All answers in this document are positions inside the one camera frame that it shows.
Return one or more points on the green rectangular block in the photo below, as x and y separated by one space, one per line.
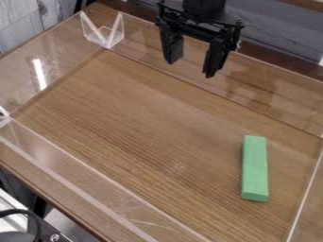
254 168

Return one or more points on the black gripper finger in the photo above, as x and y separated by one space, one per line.
173 42
216 57

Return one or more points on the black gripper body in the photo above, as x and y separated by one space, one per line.
201 19

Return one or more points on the clear acrylic enclosure wall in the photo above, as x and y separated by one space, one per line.
132 143

